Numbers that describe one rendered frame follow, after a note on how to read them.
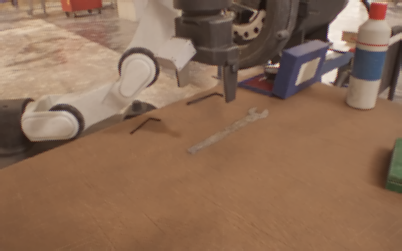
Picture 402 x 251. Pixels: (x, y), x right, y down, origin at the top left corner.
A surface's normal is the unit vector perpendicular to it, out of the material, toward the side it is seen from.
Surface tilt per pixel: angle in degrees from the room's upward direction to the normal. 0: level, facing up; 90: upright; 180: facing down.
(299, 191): 0
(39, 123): 90
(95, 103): 90
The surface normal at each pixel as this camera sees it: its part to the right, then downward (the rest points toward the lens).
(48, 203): -0.04, -0.88
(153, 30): 0.05, 0.46
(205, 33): -0.69, 0.36
